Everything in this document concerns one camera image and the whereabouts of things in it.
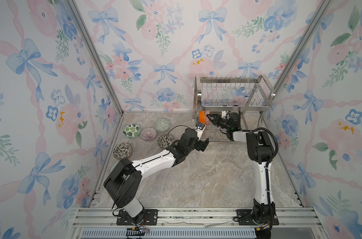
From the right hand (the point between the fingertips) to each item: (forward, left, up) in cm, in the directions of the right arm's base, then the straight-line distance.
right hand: (206, 115), depth 101 cm
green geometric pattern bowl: (0, +32, -11) cm, 34 cm away
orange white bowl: (-2, +3, -1) cm, 4 cm away
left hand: (-21, +5, +7) cm, 23 cm away
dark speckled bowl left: (-22, +55, -11) cm, 61 cm away
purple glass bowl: (-9, +40, -10) cm, 42 cm away
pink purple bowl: (-2, 0, -1) cm, 3 cm away
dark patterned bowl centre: (-14, +28, -11) cm, 33 cm away
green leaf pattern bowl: (-6, +53, -11) cm, 54 cm away
